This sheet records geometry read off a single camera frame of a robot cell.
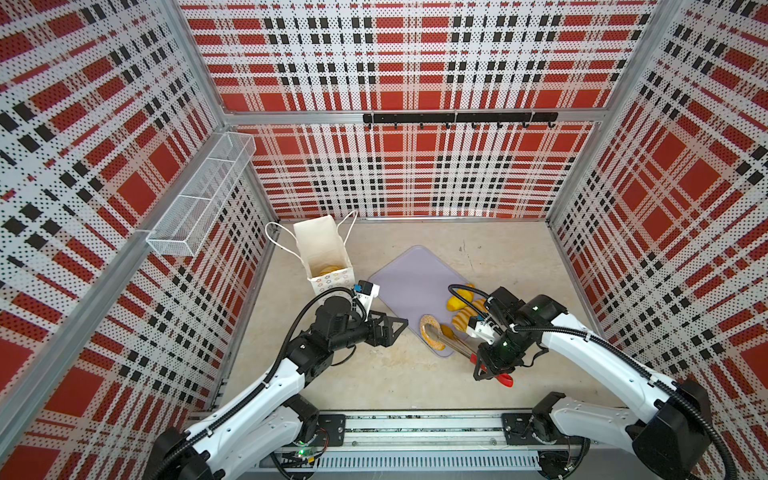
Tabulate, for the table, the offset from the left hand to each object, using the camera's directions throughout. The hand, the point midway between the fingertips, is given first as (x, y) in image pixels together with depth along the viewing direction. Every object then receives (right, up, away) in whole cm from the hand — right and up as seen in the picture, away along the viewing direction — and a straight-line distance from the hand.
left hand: (396, 325), depth 75 cm
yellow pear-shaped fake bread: (+18, +2, +18) cm, 26 cm away
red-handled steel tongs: (+11, -5, +8) cm, 15 cm away
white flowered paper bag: (-25, +18, +22) cm, 38 cm away
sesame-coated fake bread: (+10, -2, +14) cm, 17 cm away
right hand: (+21, -12, -5) cm, 24 cm away
